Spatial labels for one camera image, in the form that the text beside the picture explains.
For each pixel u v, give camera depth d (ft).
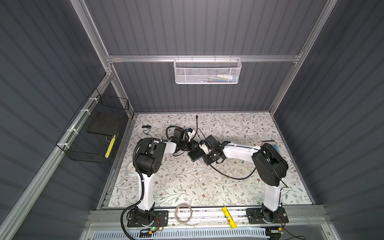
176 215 2.52
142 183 1.88
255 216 2.38
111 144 2.28
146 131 3.56
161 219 2.37
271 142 3.34
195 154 3.16
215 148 2.45
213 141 2.52
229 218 2.37
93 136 2.40
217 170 2.91
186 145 2.93
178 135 2.77
